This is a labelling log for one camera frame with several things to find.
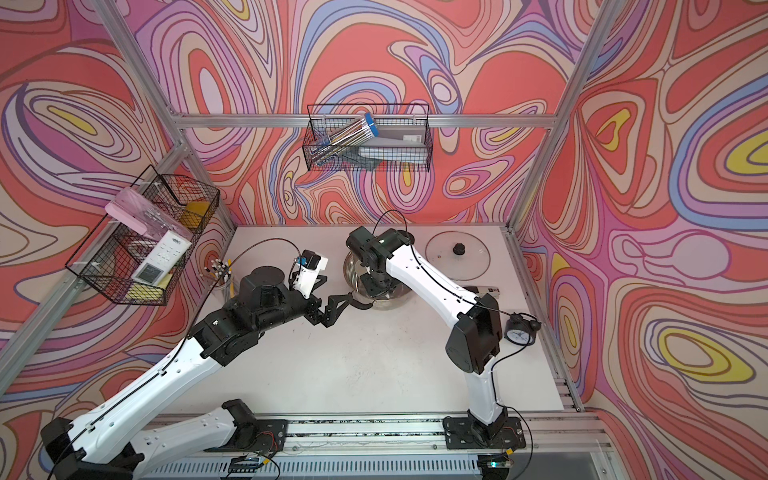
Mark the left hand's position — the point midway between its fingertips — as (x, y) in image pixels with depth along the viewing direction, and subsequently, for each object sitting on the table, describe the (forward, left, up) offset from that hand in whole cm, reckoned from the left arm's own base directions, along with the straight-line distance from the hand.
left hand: (341, 289), depth 67 cm
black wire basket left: (+9, +50, +2) cm, 51 cm away
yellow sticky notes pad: (+2, +48, -5) cm, 48 cm away
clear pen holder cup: (+12, +37, -15) cm, 42 cm away
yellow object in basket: (+22, +41, +4) cm, 47 cm away
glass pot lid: (+32, -37, -26) cm, 55 cm away
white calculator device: (+6, +42, +3) cm, 43 cm away
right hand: (+7, -10, -13) cm, 18 cm away
